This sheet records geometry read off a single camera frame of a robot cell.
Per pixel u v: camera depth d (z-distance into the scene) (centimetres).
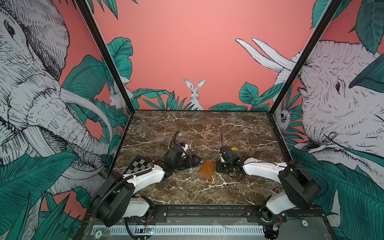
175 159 68
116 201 42
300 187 45
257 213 74
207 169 88
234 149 95
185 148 81
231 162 69
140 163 88
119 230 70
